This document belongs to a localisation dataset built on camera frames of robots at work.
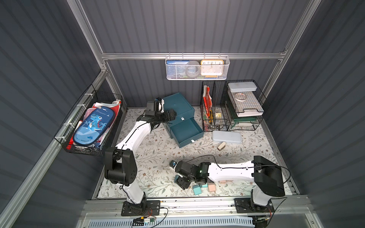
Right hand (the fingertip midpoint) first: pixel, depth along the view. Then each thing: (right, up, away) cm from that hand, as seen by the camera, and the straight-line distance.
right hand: (181, 175), depth 80 cm
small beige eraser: (+27, +14, +14) cm, 33 cm away
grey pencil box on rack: (+43, +56, +24) cm, 75 cm away
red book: (+20, +48, +35) cm, 63 cm away
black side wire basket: (-50, +41, -2) cm, 64 cm away
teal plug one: (-4, +9, -9) cm, 13 cm away
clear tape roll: (+42, +48, +20) cm, 66 cm away
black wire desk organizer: (+38, +43, +28) cm, 63 cm away
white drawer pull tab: (+7, +18, +9) cm, 22 cm away
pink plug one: (+24, -4, +1) cm, 25 cm away
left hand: (-6, +35, +8) cm, 36 cm away
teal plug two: (+14, -6, -1) cm, 15 cm away
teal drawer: (+3, +24, +12) cm, 27 cm away
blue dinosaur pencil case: (-40, +29, -14) cm, 51 cm away
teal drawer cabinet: (+2, +39, +12) cm, 41 cm away
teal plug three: (+9, -8, -1) cm, 12 cm away
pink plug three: (+17, -6, -1) cm, 18 cm away
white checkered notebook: (+48, +44, +17) cm, 67 cm away
